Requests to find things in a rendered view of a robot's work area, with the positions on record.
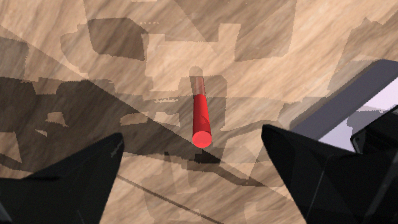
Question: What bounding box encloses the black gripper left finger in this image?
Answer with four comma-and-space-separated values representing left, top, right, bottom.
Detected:
0, 132, 125, 224

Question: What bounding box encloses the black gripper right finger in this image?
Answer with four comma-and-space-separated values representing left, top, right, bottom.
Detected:
261, 124, 398, 224

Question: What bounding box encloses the dark red peg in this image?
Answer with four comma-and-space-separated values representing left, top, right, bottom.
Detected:
192, 94, 212, 148

